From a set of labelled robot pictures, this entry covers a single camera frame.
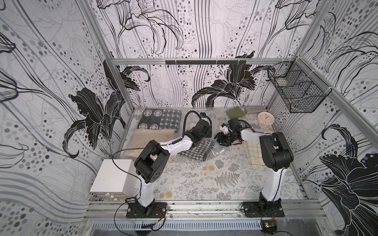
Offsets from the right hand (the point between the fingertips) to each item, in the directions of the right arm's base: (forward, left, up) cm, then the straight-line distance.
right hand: (216, 140), depth 99 cm
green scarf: (+25, -17, +1) cm, 30 cm away
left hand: (+3, +6, +9) cm, 12 cm away
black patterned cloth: (+17, +42, +4) cm, 45 cm away
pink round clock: (+19, -39, +1) cm, 43 cm away
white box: (-31, +53, +14) cm, 63 cm away
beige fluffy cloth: (0, +50, +4) cm, 50 cm away
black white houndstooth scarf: (-10, +12, +3) cm, 16 cm away
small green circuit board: (-48, -22, -3) cm, 53 cm away
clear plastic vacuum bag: (+23, -2, -1) cm, 23 cm away
